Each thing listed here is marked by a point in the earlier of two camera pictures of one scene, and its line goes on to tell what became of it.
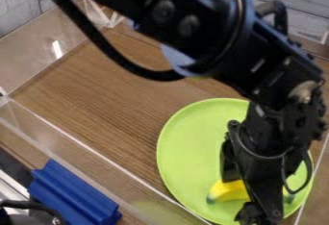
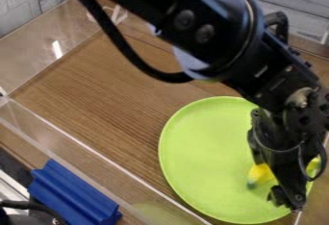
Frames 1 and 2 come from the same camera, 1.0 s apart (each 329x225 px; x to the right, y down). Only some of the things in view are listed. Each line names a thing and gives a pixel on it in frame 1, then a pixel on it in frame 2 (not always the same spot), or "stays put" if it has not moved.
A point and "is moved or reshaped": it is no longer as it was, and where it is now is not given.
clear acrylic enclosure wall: (37, 141) stays put
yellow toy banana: (232, 190) is moved or reshaped
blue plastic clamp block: (72, 199) stays put
